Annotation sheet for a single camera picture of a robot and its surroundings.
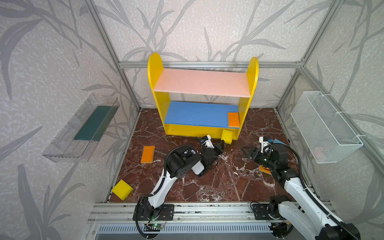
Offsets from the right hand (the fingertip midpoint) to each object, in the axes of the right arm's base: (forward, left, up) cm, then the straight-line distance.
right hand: (244, 145), depth 82 cm
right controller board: (-36, -15, -19) cm, 43 cm away
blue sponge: (+11, -26, -14) cm, 31 cm away
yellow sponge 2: (-19, +68, -14) cm, 72 cm away
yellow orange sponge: (+18, +4, 0) cm, 19 cm away
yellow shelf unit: (+48, +24, -14) cm, 56 cm away
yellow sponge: (+12, +7, -8) cm, 16 cm away
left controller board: (-35, +45, -13) cm, 59 cm away
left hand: (+9, +8, -6) cm, 13 cm away
